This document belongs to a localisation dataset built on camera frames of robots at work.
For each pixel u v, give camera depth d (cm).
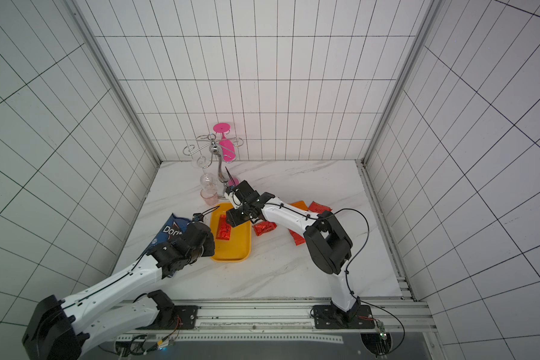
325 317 69
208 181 91
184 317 73
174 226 92
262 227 92
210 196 101
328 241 50
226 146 103
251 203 68
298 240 90
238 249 86
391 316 66
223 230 90
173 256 58
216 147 88
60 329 38
